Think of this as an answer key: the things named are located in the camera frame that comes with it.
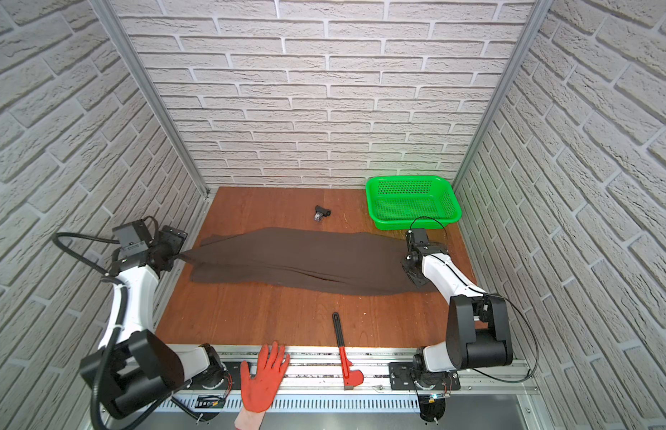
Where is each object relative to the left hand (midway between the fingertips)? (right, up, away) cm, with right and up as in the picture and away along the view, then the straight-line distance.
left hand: (182, 232), depth 80 cm
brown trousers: (+30, -12, +17) cm, 37 cm away
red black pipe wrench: (+52, -40, -7) cm, 66 cm away
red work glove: (+27, -42, -10) cm, 51 cm away
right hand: (+75, -14, +11) cm, 77 cm away
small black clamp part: (+40, +7, +30) cm, 51 cm away
